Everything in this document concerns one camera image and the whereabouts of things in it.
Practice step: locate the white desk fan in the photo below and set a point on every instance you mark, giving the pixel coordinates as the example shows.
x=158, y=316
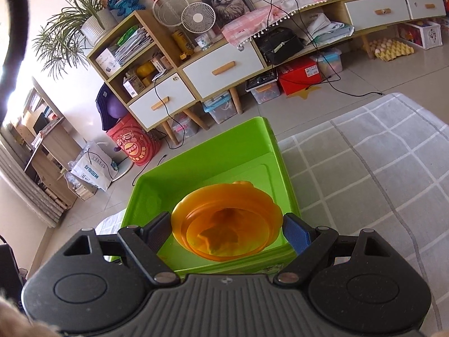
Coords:
x=198, y=18

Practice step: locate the long wooden tv sideboard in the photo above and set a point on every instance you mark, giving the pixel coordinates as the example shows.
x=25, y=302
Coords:
x=369, y=16

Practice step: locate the wooden desk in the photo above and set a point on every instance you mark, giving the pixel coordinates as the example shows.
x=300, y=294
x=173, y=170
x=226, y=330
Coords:
x=41, y=140

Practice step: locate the yellow egg tray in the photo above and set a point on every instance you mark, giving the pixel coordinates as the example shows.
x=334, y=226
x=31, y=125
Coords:
x=389, y=49

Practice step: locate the green plastic storage box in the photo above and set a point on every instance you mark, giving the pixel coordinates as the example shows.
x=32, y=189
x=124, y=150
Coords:
x=247, y=152

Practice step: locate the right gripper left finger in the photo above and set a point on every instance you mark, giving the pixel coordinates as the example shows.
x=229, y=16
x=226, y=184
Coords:
x=141, y=245

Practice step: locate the orange plastic toy lid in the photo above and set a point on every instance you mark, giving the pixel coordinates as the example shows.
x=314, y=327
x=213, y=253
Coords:
x=226, y=221

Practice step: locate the grey checked table cloth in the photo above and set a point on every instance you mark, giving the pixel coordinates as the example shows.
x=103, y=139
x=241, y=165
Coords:
x=382, y=166

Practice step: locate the potted green plant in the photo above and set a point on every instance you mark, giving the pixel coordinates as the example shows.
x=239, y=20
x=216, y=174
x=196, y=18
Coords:
x=60, y=44

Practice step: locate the blue stitch plush toy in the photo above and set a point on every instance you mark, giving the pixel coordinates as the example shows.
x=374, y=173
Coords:
x=124, y=8

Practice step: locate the framed cat picture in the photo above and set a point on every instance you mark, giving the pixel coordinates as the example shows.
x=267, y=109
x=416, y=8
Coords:
x=226, y=1

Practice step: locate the black bag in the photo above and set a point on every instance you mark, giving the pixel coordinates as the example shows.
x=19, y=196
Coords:
x=278, y=45

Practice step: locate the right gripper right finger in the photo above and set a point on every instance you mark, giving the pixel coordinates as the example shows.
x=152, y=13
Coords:
x=312, y=247

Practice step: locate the clear storage box blue lid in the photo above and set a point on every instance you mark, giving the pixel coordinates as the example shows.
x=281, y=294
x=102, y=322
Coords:
x=220, y=108

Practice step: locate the red cardboard box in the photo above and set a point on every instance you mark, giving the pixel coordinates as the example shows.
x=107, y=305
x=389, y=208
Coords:
x=298, y=74

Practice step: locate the pink lace cloth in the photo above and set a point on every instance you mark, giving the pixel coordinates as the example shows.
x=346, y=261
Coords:
x=256, y=23

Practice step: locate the white toy storage crate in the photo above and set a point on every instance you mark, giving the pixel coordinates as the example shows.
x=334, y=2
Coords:
x=425, y=34

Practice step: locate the white fan grille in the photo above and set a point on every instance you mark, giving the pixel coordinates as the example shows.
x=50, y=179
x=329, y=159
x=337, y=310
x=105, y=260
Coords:
x=169, y=12

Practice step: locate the wooden cabinet with drawers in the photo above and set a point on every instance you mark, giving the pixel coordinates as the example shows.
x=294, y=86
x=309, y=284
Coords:
x=155, y=83

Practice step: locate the white paper shopping bag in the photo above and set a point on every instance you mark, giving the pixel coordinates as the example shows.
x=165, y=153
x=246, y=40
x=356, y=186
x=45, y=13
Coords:
x=93, y=166

